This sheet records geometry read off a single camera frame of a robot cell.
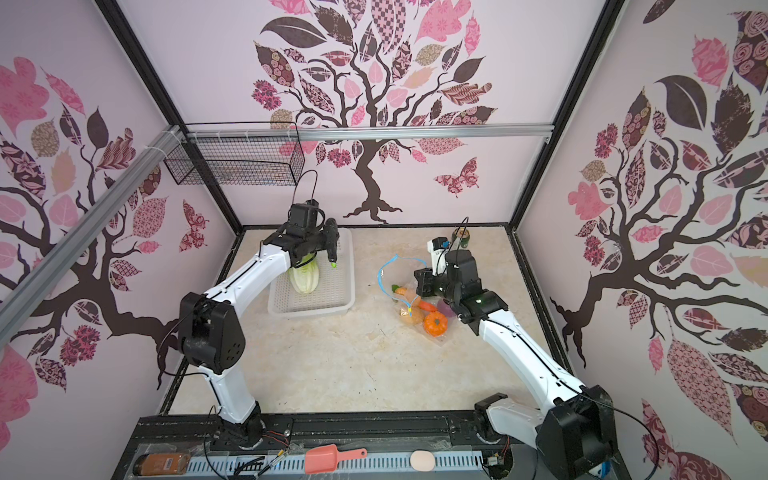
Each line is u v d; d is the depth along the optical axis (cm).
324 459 70
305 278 95
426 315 90
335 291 98
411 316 88
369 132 94
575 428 38
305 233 70
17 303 50
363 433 75
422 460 69
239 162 122
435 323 88
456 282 59
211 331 48
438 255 69
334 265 86
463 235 104
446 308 92
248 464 72
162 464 66
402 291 87
